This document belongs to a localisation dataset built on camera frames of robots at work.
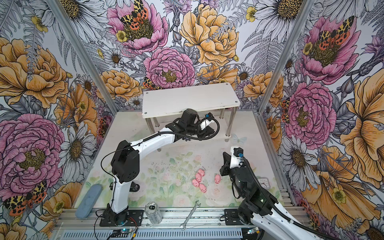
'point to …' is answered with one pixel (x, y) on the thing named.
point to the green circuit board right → (255, 230)
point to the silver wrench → (196, 205)
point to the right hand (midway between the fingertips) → (222, 158)
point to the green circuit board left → (120, 233)
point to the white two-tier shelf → (208, 99)
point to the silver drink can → (153, 212)
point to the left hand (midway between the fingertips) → (211, 133)
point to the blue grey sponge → (88, 201)
